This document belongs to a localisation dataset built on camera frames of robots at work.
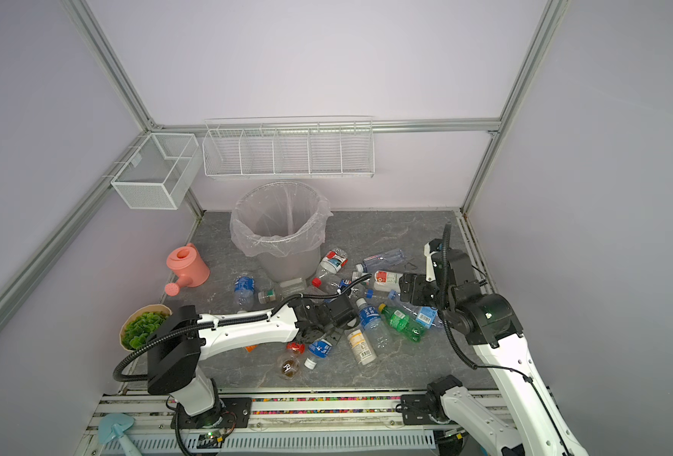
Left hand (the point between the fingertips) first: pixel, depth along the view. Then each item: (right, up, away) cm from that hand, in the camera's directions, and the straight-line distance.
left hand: (333, 328), depth 82 cm
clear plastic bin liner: (-20, +34, +18) cm, 43 cm away
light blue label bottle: (+28, +2, +5) cm, 28 cm away
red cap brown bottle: (-13, -10, -1) cm, 16 cm away
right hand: (+22, +15, -13) cm, 29 cm away
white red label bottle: (+17, +12, +12) cm, 24 cm away
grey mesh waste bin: (-22, +16, +16) cm, 32 cm away
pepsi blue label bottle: (+2, +11, +11) cm, 15 cm away
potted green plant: (-53, +2, -3) cm, 53 cm away
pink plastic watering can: (-47, +17, +10) cm, 51 cm away
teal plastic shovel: (-55, -21, -11) cm, 60 cm away
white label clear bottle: (+8, -5, -1) cm, 9 cm away
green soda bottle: (+21, +1, +4) cm, 21 cm away
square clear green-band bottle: (-17, +9, +15) cm, 24 cm away
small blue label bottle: (-30, +9, +10) cm, 33 cm away
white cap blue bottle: (+12, 0, +1) cm, 12 cm away
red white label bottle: (-1, +18, +19) cm, 26 cm away
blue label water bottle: (-4, -5, -3) cm, 7 cm away
